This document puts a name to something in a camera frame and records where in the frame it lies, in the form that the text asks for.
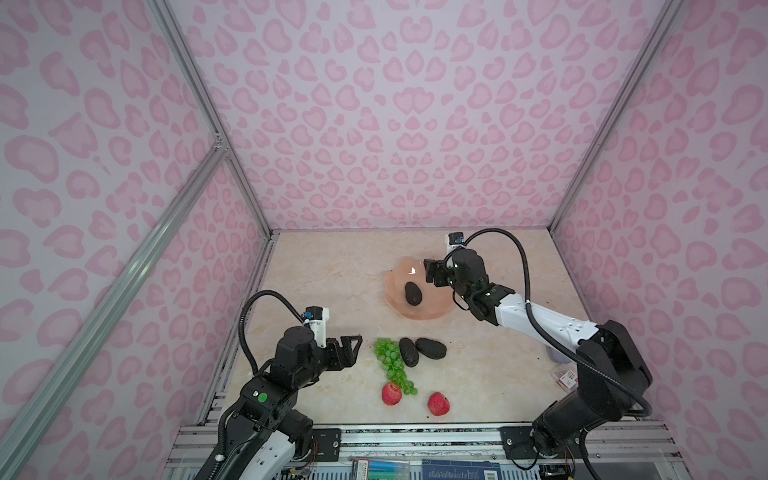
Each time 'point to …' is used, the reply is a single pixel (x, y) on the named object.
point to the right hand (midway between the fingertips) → (439, 257)
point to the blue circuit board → (461, 469)
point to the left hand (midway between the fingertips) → (352, 337)
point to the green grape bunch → (388, 352)
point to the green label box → (380, 469)
